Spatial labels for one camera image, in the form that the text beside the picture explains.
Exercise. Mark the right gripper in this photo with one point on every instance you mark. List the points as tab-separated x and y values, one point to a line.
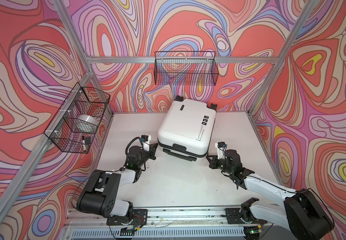
212	161

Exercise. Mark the white tape roll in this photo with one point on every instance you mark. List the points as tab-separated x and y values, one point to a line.
86	124

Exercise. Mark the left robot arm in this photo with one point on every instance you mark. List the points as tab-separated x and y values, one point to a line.
99	195

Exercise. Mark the left wall wire basket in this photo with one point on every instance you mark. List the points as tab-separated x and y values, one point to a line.
62	132

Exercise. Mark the wall wire basket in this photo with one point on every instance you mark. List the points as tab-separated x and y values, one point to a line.
186	68
62	132

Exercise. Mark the black suitcase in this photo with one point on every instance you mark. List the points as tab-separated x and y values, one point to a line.
186	130

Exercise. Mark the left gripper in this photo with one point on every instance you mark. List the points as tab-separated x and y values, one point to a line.
151	151

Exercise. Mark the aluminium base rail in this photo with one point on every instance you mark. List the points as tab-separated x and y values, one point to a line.
176	223

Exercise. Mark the back wall wire basket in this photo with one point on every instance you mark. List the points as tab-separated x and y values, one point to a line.
186	68

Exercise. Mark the black marker pen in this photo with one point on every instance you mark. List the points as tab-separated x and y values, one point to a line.
86	142

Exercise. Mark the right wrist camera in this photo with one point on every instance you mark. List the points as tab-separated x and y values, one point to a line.
221	149

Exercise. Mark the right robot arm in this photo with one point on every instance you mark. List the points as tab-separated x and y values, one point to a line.
297	211

